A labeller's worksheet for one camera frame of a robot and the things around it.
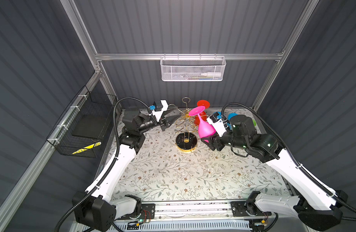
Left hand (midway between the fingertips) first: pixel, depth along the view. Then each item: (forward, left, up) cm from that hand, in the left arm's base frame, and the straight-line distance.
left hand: (178, 110), depth 62 cm
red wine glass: (+17, -17, -12) cm, 27 cm away
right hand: (-8, -13, -9) cm, 18 cm away
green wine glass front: (+26, -62, -43) cm, 80 cm away
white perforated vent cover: (-37, +4, -43) cm, 57 cm away
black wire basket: (+5, +48, -13) cm, 50 cm away
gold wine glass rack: (+10, -6, -40) cm, 41 cm away
